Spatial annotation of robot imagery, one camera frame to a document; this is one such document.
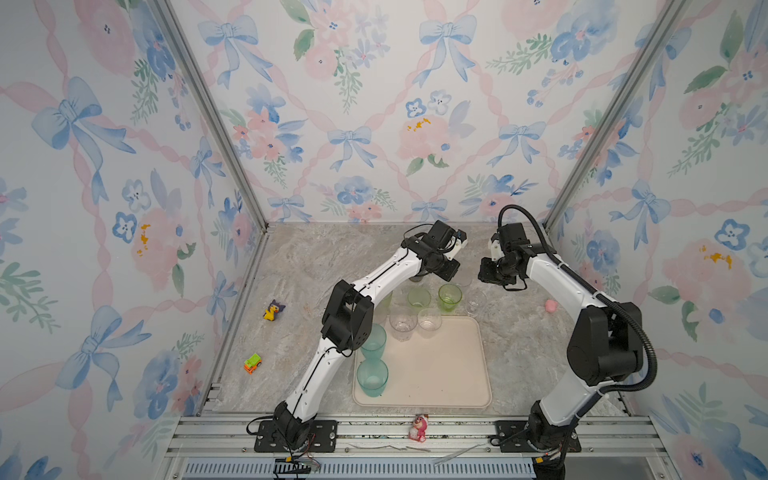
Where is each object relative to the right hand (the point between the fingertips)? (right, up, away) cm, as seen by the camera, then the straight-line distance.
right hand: (483, 274), depth 92 cm
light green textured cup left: (-30, -6, -27) cm, 41 cm away
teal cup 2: (-33, -20, -4) cm, 39 cm away
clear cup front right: (-1, -9, +4) cm, 10 cm away
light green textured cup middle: (-19, -8, +5) cm, 21 cm away
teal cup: (-34, -27, -10) cm, 44 cm away
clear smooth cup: (-25, -15, +1) cm, 29 cm away
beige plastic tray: (-13, -27, -8) cm, 31 cm away
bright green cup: (-9, -7, +6) cm, 13 cm away
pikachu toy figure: (-66, -11, +2) cm, 67 cm away
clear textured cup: (-17, -14, 0) cm, 22 cm away
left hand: (-8, +2, +1) cm, 8 cm away
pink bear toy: (-22, -37, -19) cm, 47 cm away
